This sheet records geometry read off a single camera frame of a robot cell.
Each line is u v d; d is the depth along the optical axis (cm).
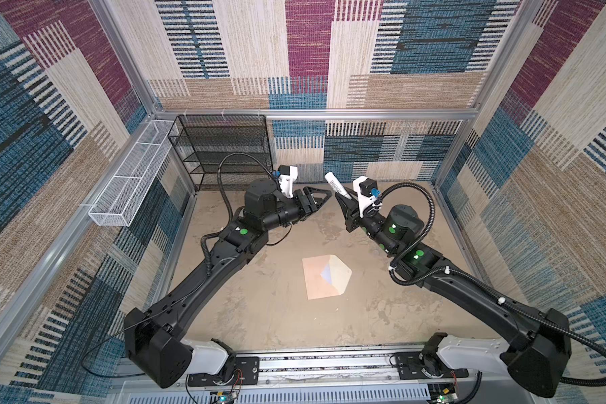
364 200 55
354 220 60
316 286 91
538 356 38
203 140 104
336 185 66
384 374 74
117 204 91
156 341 38
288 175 64
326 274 94
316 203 60
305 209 59
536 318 42
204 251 48
